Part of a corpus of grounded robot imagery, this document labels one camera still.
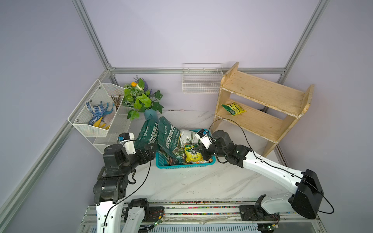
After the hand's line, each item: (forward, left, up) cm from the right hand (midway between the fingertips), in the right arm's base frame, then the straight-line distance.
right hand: (198, 149), depth 78 cm
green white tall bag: (+8, +5, -1) cm, 10 cm away
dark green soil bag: (+6, +27, +6) cm, 28 cm away
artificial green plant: (+26, +34, +17) cm, 46 cm away
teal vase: (+27, +32, +3) cm, 42 cm away
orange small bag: (-2, -7, -9) cm, 12 cm away
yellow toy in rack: (+7, +50, +15) cm, 53 cm away
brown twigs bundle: (+25, +47, +14) cm, 55 cm away
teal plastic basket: (-2, +22, -13) cm, 25 cm away
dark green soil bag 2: (+5, +15, +4) cm, 17 cm away
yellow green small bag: (-4, +4, -1) cm, 5 cm away
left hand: (-5, +24, +11) cm, 27 cm away
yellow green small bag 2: (+24, -23, +7) cm, 34 cm away
